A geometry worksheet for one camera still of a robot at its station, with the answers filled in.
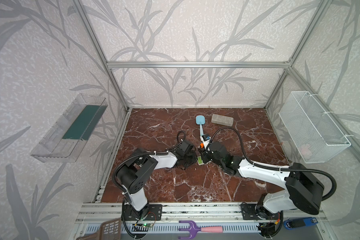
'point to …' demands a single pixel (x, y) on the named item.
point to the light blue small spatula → (200, 120)
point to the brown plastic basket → (110, 230)
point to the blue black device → (295, 223)
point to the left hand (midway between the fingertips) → (201, 155)
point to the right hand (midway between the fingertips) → (200, 143)
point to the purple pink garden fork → (194, 229)
